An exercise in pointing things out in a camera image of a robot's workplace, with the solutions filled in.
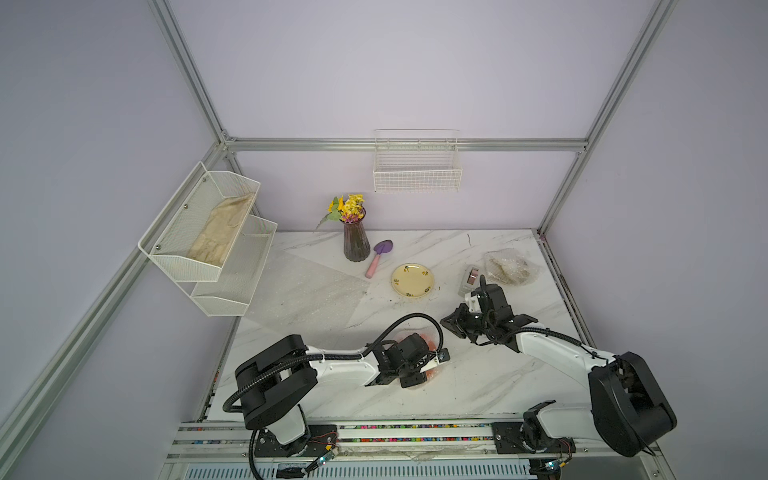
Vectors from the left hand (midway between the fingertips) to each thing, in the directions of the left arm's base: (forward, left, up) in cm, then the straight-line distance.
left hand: (417, 364), depth 86 cm
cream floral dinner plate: (+31, 0, 0) cm, 31 cm away
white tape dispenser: (+28, -20, +4) cm, 34 cm away
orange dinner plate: (-3, -2, +19) cm, 19 cm away
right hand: (+9, -5, +8) cm, 13 cm away
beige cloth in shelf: (+23, +54, +30) cm, 66 cm away
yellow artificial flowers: (+40, +21, +24) cm, 52 cm away
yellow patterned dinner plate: (+33, -34, +3) cm, 47 cm away
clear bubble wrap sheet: (+42, -38, +2) cm, 57 cm away
